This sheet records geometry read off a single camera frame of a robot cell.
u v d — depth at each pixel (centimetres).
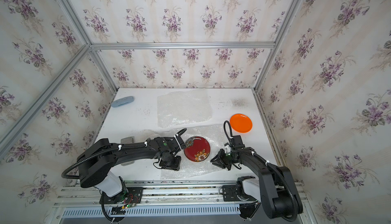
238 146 71
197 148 87
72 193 76
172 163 71
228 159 74
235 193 73
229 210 70
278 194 41
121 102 108
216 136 88
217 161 77
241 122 101
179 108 109
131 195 72
